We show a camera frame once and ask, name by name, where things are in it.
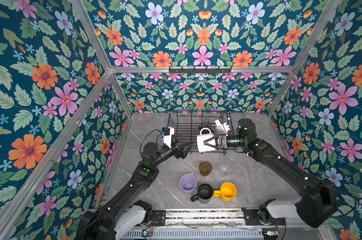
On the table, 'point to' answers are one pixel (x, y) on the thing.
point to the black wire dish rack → (186, 124)
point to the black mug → (205, 192)
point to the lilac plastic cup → (188, 183)
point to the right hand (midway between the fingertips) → (207, 141)
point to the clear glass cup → (225, 167)
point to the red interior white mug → (201, 138)
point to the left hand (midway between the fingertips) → (189, 137)
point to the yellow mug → (227, 192)
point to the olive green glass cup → (205, 168)
